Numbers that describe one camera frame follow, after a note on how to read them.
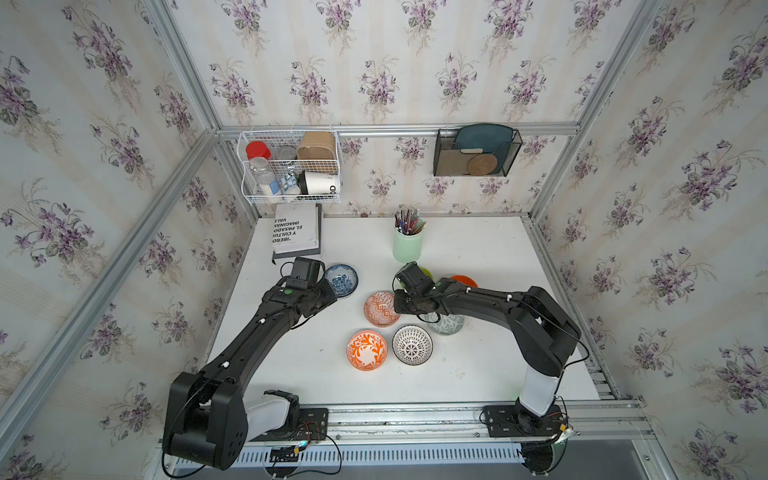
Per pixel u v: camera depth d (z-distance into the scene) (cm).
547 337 48
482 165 98
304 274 65
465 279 96
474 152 93
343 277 98
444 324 89
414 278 71
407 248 101
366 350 84
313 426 72
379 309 93
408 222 100
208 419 39
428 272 100
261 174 86
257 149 91
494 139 94
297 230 105
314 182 92
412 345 86
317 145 88
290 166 93
